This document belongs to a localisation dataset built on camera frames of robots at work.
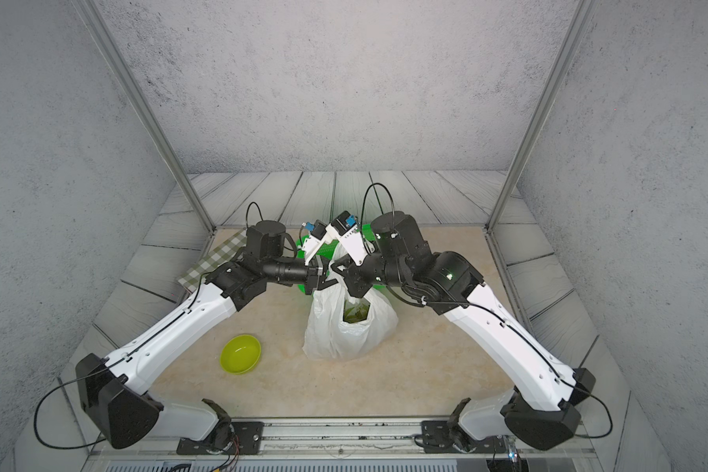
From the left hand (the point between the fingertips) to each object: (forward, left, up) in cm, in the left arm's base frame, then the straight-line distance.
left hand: (351, 278), depth 65 cm
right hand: (-1, +3, +6) cm, 7 cm away
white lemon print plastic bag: (-6, +6, -15) cm, 18 cm away
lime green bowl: (-3, +33, -32) cm, 47 cm away
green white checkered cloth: (+35, +50, -32) cm, 69 cm away
